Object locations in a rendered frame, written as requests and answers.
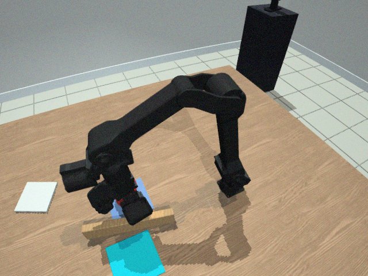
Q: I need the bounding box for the wooden plank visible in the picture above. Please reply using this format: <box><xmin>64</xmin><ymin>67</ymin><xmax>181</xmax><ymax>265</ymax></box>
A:
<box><xmin>81</xmin><ymin>208</ymin><xmax>174</xmax><ymax>240</ymax></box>

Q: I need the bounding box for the white flat pad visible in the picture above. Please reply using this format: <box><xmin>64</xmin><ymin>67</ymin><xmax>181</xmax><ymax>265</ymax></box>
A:
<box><xmin>14</xmin><ymin>182</ymin><xmax>58</xmax><ymax>213</ymax></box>

